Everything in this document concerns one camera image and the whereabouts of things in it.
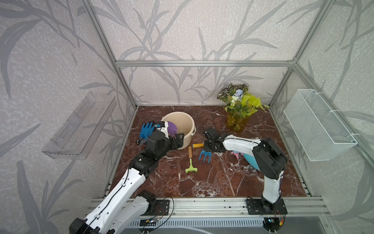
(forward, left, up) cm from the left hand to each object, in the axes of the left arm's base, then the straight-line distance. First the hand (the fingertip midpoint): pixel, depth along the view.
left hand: (179, 135), depth 74 cm
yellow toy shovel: (+6, -10, -21) cm, 24 cm away
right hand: (+6, -16, -22) cm, 27 cm away
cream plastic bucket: (+18, -1, -14) cm, 23 cm away
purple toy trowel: (+14, +7, -14) cm, 21 cm away
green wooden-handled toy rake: (-1, -5, -22) cm, 22 cm away
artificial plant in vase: (+26, -37, -2) cm, 45 cm away
